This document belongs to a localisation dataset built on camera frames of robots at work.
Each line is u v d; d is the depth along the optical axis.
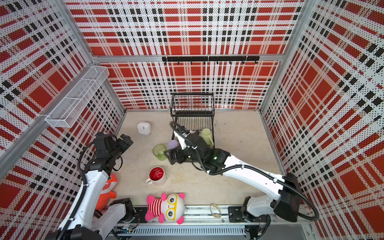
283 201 0.38
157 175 0.85
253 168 0.45
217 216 0.72
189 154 0.58
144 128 1.04
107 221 0.52
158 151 0.93
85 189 0.45
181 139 0.53
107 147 0.59
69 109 0.72
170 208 0.69
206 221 0.73
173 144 0.86
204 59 0.89
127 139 0.72
